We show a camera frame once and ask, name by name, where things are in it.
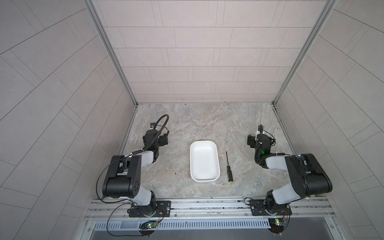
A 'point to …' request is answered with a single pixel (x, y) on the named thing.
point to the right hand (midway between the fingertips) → (257, 133)
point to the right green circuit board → (277, 224)
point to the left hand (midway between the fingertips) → (159, 132)
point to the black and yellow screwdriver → (229, 175)
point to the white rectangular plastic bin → (204, 164)
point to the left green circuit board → (148, 225)
